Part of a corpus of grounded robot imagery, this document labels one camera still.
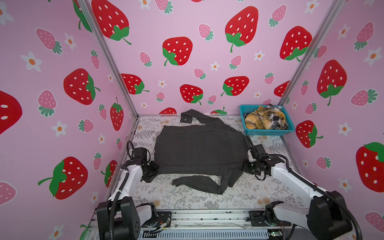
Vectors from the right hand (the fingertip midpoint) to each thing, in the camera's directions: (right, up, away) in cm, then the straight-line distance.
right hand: (242, 167), depth 86 cm
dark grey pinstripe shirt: (-20, +10, +15) cm, 27 cm away
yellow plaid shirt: (+18, +30, +19) cm, 39 cm away
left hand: (-49, -2, 0) cm, 49 cm away
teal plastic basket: (+14, +20, +18) cm, 31 cm away
